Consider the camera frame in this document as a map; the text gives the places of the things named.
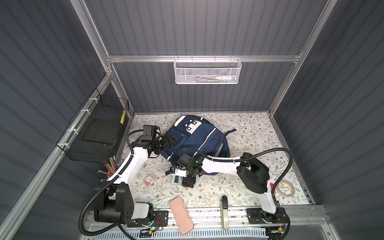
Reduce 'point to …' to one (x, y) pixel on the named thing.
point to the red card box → (271, 185)
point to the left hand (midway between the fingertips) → (171, 143)
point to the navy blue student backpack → (194, 134)
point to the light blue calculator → (178, 180)
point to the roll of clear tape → (283, 195)
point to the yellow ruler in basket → (123, 117)
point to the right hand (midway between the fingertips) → (187, 178)
